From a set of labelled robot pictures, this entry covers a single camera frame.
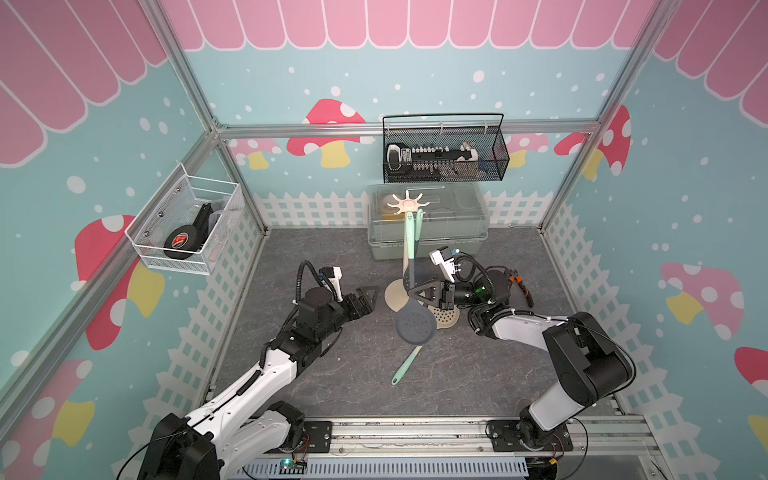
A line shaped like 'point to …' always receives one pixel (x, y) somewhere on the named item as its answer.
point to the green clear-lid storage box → (458, 217)
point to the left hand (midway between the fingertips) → (370, 297)
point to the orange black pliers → (513, 275)
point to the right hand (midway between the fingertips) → (412, 297)
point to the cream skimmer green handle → (446, 317)
